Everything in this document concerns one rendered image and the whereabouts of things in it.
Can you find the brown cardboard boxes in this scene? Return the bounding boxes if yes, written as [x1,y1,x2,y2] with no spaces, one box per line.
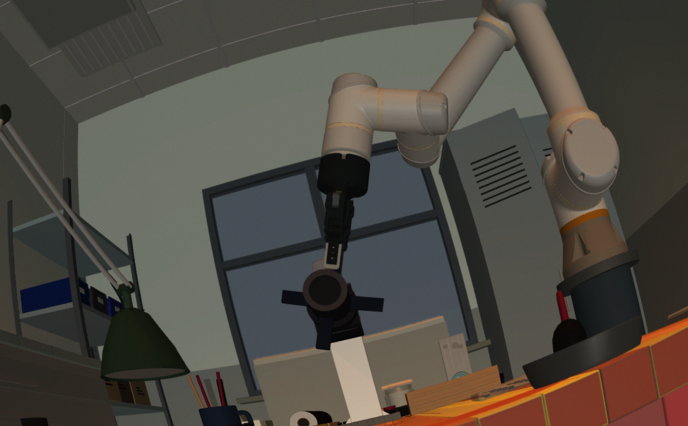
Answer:
[105,380,152,406]

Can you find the white card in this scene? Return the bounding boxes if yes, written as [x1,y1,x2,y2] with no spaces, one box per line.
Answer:
[439,333,472,380]

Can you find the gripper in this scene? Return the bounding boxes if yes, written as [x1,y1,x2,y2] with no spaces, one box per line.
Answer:
[318,153,371,270]

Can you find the green desk lamp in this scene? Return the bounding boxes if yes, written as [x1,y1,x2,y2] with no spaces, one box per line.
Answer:
[0,105,191,381]

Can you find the white projector stand block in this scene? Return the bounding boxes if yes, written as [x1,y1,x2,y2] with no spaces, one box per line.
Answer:
[330,337,384,422]

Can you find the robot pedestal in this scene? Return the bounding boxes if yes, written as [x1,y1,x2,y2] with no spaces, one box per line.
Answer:
[523,250,647,389]

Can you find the wooden block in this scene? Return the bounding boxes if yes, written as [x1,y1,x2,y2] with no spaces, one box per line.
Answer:
[406,365,502,415]

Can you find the dark framed window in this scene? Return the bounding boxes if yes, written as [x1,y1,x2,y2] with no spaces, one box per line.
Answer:
[202,135,478,397]

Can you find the dark blue mug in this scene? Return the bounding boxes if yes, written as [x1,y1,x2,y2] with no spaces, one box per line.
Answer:
[199,405,255,426]

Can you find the large grey box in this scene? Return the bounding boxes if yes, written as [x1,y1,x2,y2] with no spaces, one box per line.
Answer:
[253,315,449,424]

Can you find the grey flat metal tool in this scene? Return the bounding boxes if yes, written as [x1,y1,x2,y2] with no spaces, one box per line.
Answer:
[470,379,535,402]

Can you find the black tape roll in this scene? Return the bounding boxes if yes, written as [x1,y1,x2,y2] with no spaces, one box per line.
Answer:
[289,410,333,426]

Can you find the grey side cabinet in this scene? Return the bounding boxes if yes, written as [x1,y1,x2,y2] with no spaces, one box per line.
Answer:
[0,319,121,426]

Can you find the blue storage box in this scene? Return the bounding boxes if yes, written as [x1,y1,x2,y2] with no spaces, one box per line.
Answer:
[20,278,91,314]

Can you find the grey vented locker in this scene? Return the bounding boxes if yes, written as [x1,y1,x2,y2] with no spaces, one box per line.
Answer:
[439,108,576,379]

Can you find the dark jar with white lid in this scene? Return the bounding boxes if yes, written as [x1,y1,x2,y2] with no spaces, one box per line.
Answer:
[381,379,414,412]

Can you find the ceiling vent grille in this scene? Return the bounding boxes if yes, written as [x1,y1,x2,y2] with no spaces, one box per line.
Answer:
[59,14,163,78]

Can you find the grey metal shelf unit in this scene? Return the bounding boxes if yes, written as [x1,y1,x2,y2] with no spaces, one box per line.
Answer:
[7,177,173,426]

